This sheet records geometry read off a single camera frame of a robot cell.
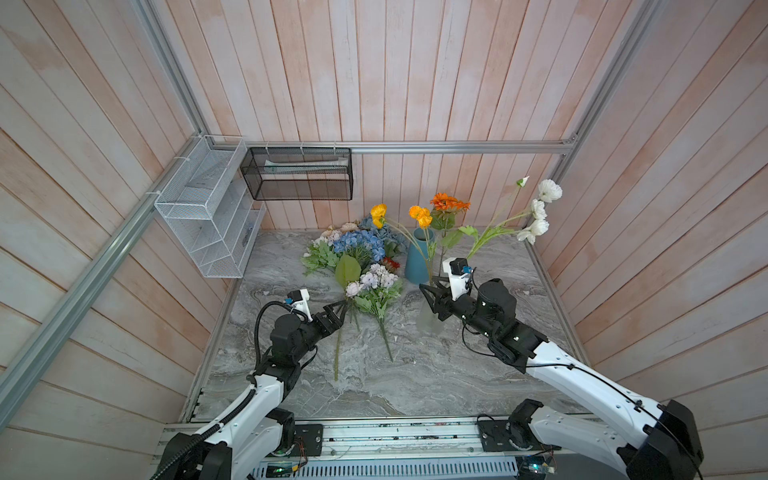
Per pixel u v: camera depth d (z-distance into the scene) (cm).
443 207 69
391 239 106
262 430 59
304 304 75
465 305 63
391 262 104
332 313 73
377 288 92
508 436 73
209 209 69
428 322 88
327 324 73
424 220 67
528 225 68
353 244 100
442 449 73
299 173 90
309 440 74
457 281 62
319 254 101
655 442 39
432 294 67
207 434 43
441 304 65
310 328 73
